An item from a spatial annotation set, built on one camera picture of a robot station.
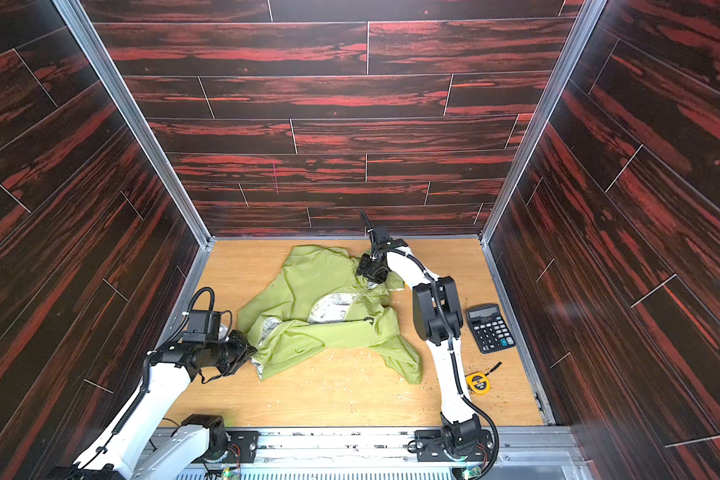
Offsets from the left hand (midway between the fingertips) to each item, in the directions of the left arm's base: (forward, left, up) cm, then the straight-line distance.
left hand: (261, 347), depth 82 cm
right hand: (+31, -29, -5) cm, 43 cm away
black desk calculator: (+11, -69, -7) cm, 70 cm away
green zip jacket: (+20, -14, -5) cm, 25 cm away
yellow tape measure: (-7, -61, -7) cm, 62 cm away
